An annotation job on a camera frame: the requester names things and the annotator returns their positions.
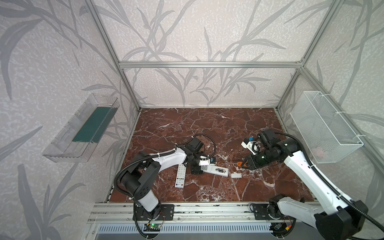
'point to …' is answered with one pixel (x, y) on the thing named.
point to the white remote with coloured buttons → (180, 176)
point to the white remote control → (215, 170)
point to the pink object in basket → (318, 151)
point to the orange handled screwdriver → (239, 164)
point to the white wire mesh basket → (329, 137)
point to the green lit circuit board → (152, 227)
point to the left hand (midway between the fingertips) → (204, 159)
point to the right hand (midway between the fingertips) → (243, 160)
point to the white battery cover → (236, 175)
